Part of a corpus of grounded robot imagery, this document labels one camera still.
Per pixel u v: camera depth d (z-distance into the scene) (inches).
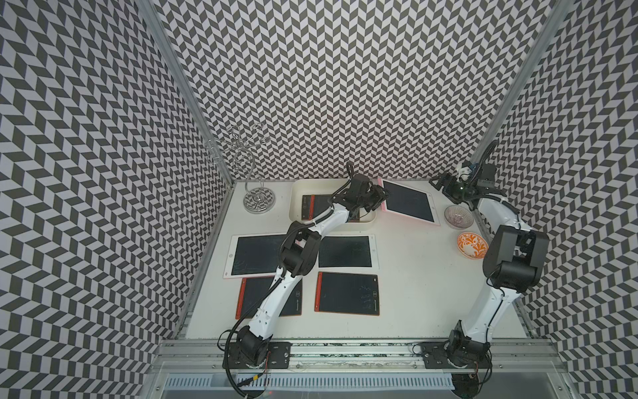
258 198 50.8
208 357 29.0
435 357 28.7
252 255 36.4
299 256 24.8
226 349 26.4
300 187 45.7
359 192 32.4
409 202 41.7
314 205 42.5
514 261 20.4
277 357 28.5
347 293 33.1
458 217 40.1
